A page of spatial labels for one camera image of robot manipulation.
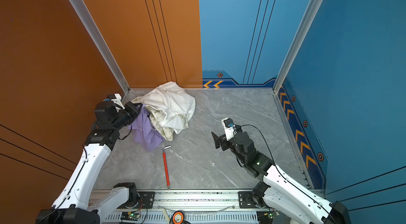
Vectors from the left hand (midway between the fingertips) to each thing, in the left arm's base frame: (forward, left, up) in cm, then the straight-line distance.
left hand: (142, 101), depth 74 cm
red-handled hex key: (-20, -9, -30) cm, 37 cm away
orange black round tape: (-42, -21, -26) cm, 53 cm away
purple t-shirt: (-8, +1, -15) cm, 17 cm away
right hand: (-9, -37, -9) cm, 39 cm away
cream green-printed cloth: (-2, -5, -11) cm, 12 cm away
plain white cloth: (+16, -9, -18) cm, 26 cm away
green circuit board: (-42, +3, -31) cm, 52 cm away
